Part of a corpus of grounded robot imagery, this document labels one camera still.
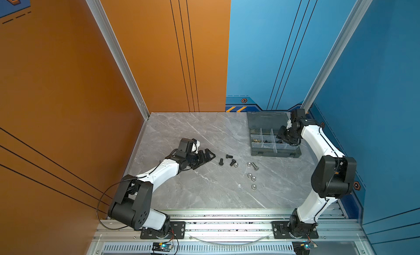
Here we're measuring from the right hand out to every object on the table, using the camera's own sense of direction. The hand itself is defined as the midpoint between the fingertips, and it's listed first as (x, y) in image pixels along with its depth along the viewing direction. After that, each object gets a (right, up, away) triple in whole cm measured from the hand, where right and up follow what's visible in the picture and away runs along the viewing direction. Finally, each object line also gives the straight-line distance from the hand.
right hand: (280, 136), depth 92 cm
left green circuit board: (-60, -47, -21) cm, 79 cm away
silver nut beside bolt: (-25, -16, +2) cm, 30 cm away
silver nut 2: (-18, -21, -3) cm, 28 cm away
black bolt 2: (-33, -15, +2) cm, 37 cm away
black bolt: (-29, -12, +5) cm, 32 cm away
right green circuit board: (+2, -46, -22) cm, 51 cm away
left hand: (-39, -11, -4) cm, 41 cm away
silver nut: (-17, -16, +2) cm, 23 cm away
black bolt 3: (-26, -15, +2) cm, 30 cm away
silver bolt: (-14, -17, +1) cm, 22 cm away
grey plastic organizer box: (-5, +5, +13) cm, 15 cm away
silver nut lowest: (-16, -26, -6) cm, 31 cm away
